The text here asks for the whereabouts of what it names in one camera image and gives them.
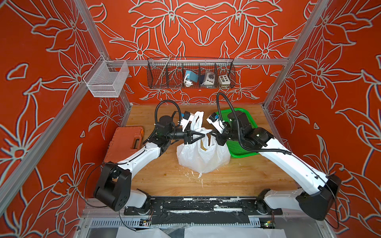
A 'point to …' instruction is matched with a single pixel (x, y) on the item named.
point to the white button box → (223, 80)
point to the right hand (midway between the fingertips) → (207, 131)
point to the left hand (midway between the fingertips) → (202, 133)
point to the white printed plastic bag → (206, 154)
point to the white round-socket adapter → (209, 78)
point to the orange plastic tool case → (125, 140)
